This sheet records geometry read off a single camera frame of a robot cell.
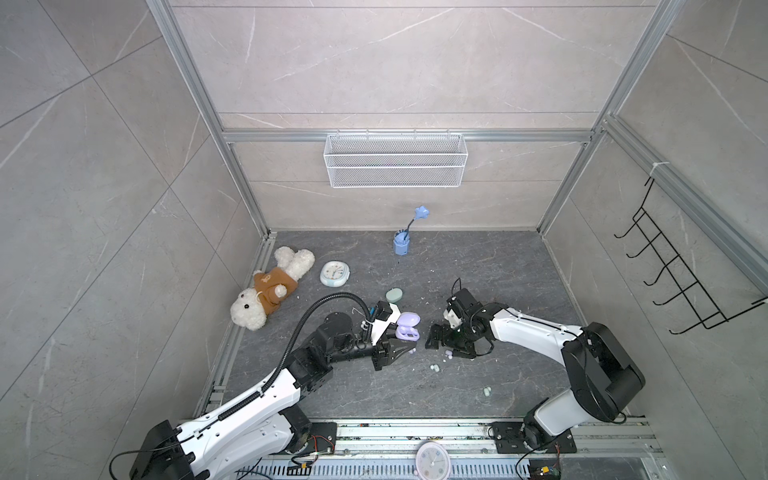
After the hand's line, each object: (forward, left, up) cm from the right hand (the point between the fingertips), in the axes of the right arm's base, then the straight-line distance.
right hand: (437, 346), depth 87 cm
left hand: (-5, +9, +21) cm, 24 cm away
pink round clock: (-28, +5, +1) cm, 28 cm away
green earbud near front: (-12, -12, -2) cm, 18 cm away
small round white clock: (+27, +34, +1) cm, 43 cm away
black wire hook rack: (-8, -50, +32) cm, 59 cm away
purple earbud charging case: (-5, +10, +23) cm, 25 cm away
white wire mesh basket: (+55, +12, +28) cm, 63 cm away
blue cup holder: (+38, +9, +4) cm, 39 cm away
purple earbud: (-1, +8, -1) cm, 8 cm away
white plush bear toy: (+11, +56, +7) cm, 58 cm away
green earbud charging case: (+18, +12, +1) cm, 22 cm away
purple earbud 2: (-2, -3, 0) cm, 4 cm away
